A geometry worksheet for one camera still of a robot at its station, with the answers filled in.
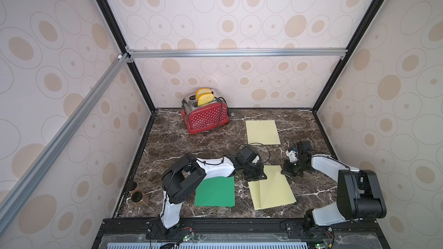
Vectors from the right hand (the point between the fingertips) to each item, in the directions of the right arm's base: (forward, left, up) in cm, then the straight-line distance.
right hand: (282, 172), depth 91 cm
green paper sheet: (-11, +34, -2) cm, 36 cm away
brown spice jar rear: (-14, +73, +7) cm, 75 cm away
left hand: (-7, +8, +8) cm, 13 cm away
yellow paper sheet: (+27, +7, -1) cm, 28 cm away
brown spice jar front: (-19, +66, +10) cm, 69 cm away
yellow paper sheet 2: (-10, +5, -1) cm, 11 cm away
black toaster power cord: (+31, +34, +16) cm, 49 cm away
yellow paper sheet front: (-11, +15, +4) cm, 19 cm away
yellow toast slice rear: (+39, +46, +22) cm, 64 cm away
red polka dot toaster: (+25, +44, +14) cm, 52 cm away
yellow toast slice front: (+32, +43, +22) cm, 58 cm away
